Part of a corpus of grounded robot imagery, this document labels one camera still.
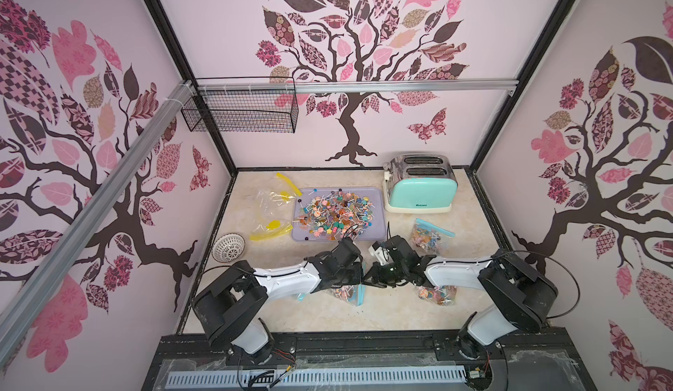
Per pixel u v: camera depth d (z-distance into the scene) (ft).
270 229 3.05
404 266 2.27
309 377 2.29
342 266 2.20
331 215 3.29
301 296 2.66
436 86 5.64
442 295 2.71
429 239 3.11
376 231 3.37
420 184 3.16
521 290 1.48
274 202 3.45
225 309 1.42
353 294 2.72
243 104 3.11
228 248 3.04
